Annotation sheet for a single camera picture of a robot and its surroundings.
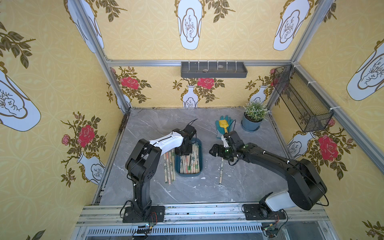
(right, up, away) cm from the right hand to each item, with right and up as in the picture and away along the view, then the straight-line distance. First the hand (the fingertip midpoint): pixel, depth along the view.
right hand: (214, 155), depth 87 cm
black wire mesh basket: (+53, +25, -4) cm, 58 cm away
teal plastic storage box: (-22, -5, +3) cm, 23 cm away
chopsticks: (+4, -9, 0) cm, 10 cm away
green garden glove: (+7, +14, +19) cm, 24 cm away
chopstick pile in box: (-14, -6, +3) cm, 16 cm away
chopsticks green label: (-25, -7, +2) cm, 26 cm away
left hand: (-16, 0, +7) cm, 17 cm away
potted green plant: (+27, +26, +8) cm, 38 cm away
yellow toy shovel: (+10, +18, +22) cm, 30 cm away
